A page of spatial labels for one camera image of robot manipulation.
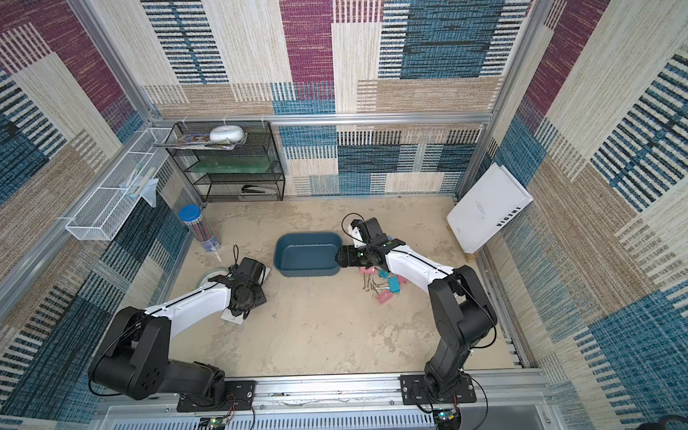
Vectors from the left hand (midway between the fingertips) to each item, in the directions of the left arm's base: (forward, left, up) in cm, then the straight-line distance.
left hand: (256, 299), depth 91 cm
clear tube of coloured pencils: (+20, +19, +17) cm, 33 cm away
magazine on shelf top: (+41, +18, +34) cm, 57 cm away
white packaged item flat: (-9, +4, +8) cm, 13 cm away
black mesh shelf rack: (+50, +21, +6) cm, 54 cm away
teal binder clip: (+4, -47, +2) cm, 47 cm away
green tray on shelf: (+37, 0, +28) cm, 46 cm away
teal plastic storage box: (+19, -16, -2) cm, 25 cm away
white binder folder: (+23, -79, +22) cm, 85 cm away
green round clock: (+6, +19, +2) cm, 20 cm away
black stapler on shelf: (+41, +6, +12) cm, 43 cm away
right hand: (+11, -30, +9) cm, 33 cm away
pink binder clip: (-1, -43, +3) cm, 43 cm away
